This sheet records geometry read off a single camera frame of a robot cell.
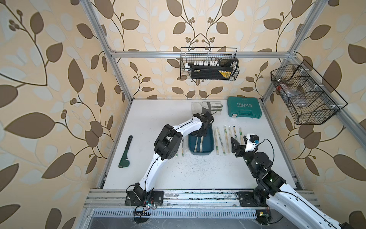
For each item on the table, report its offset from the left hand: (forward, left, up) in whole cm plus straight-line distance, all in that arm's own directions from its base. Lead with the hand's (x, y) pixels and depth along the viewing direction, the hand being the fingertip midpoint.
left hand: (201, 135), depth 98 cm
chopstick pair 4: (+4, -18, -2) cm, 18 cm away
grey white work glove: (+27, -12, 0) cm, 30 cm away
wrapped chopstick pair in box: (-9, +4, -1) cm, 10 cm away
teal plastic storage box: (-5, -4, -2) cm, 7 cm away
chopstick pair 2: (+4, -12, -1) cm, 13 cm away
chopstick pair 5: (+2, -20, -1) cm, 20 cm away
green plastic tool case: (+23, -34, +4) cm, 41 cm away
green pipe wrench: (-20, +48, -1) cm, 52 cm away
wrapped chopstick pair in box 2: (-9, +1, -1) cm, 9 cm away
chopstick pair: (-13, +13, -2) cm, 18 cm away
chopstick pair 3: (-4, -10, -1) cm, 11 cm away
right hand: (-12, -18, +18) cm, 28 cm away
